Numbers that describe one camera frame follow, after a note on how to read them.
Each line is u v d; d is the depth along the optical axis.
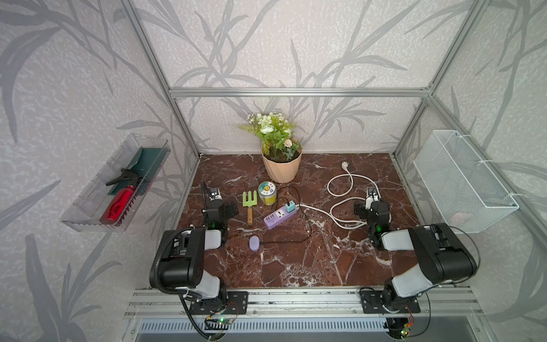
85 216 0.59
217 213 0.71
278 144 0.97
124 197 0.61
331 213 0.96
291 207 0.91
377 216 0.71
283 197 1.02
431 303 0.74
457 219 0.72
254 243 0.86
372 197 0.80
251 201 1.02
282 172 0.98
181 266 0.45
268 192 0.94
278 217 0.93
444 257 0.45
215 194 0.82
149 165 0.68
